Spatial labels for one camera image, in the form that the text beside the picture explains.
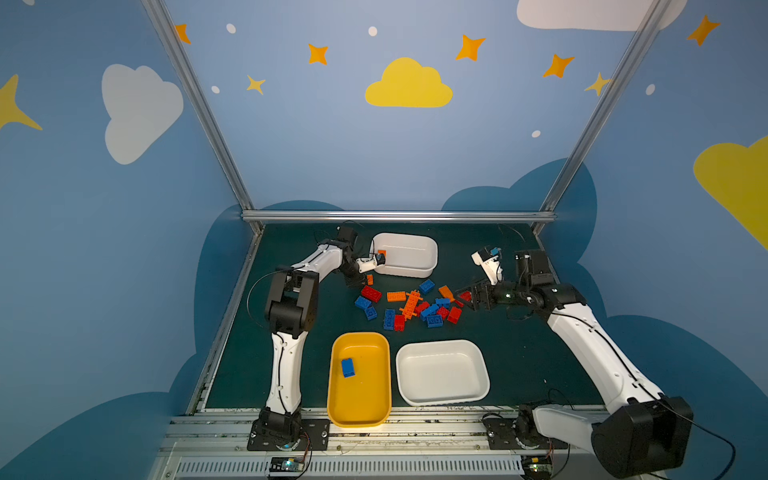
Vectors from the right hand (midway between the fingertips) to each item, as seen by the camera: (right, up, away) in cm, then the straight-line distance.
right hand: (468, 287), depth 79 cm
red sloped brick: (0, -11, +15) cm, 19 cm away
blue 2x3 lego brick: (-30, -7, +19) cm, 36 cm away
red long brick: (-10, -9, +17) cm, 22 cm away
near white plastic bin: (-6, -26, +9) cm, 28 cm away
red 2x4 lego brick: (-27, -5, +22) cm, 36 cm away
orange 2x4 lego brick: (-24, +10, +36) cm, 44 cm away
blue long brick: (-8, -10, +17) cm, 21 cm away
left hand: (-32, +2, +27) cm, 42 cm away
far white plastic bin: (-14, +8, +33) cm, 37 cm away
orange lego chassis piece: (-15, -10, +17) cm, 25 cm away
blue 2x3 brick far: (-8, -2, +24) cm, 25 cm away
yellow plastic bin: (-28, -30, 0) cm, 41 cm away
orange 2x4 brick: (-19, -6, +22) cm, 30 cm away
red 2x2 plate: (-3, -10, +17) cm, 20 cm away
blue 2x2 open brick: (-7, -13, +16) cm, 21 cm away
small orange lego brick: (-28, 0, +25) cm, 38 cm away
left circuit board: (-46, -42, -8) cm, 63 cm away
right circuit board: (+15, -43, -7) cm, 46 cm away
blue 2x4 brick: (-21, -12, +17) cm, 30 cm away
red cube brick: (-18, -14, +16) cm, 28 cm away
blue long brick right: (-4, -7, +18) cm, 19 cm away
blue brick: (-33, -23, +4) cm, 41 cm away
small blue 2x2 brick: (-27, -10, +17) cm, 34 cm away
